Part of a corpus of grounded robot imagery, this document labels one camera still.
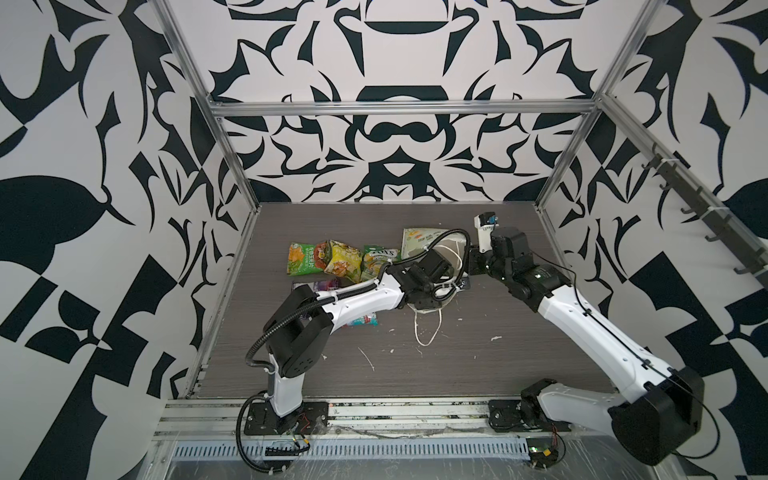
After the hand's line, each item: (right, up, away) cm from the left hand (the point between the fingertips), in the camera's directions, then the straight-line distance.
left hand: (436, 277), depth 86 cm
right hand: (+7, +9, -7) cm, 13 cm away
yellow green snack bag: (-18, +4, +16) cm, 25 cm away
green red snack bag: (-41, +4, +14) cm, 44 cm away
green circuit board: (+23, -39, -14) cm, 47 cm away
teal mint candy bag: (-20, -13, +3) cm, 25 cm away
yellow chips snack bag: (-27, +3, +11) cm, 29 cm away
